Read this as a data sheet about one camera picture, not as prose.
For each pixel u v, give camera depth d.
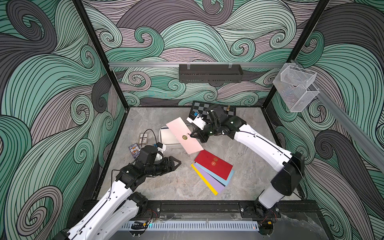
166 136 0.89
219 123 0.58
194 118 0.65
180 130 0.73
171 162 0.64
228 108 1.13
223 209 0.74
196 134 0.67
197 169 0.87
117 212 0.56
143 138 1.01
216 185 0.82
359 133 0.55
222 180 0.83
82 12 0.73
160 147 0.69
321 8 0.72
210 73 0.95
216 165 0.89
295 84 0.79
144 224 0.70
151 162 0.59
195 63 0.95
